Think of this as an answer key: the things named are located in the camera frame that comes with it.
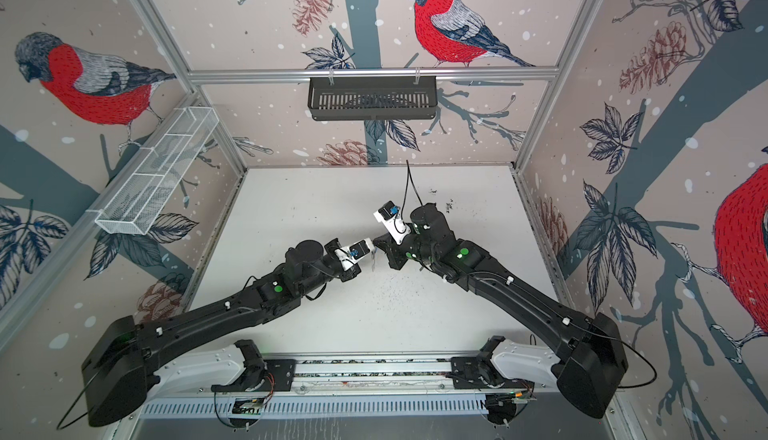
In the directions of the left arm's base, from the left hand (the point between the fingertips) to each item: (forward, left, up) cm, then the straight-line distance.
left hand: (365, 242), depth 73 cm
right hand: (0, -2, 0) cm, 2 cm away
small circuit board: (-31, +29, -23) cm, 49 cm away
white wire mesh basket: (+12, +55, +8) cm, 57 cm away
